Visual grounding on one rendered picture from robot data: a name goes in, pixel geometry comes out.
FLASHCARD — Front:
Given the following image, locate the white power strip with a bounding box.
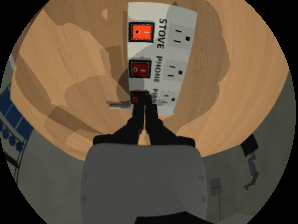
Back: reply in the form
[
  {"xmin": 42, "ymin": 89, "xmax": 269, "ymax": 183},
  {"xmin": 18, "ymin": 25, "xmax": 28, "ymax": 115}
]
[{"xmin": 109, "ymin": 2, "xmax": 197, "ymax": 116}]

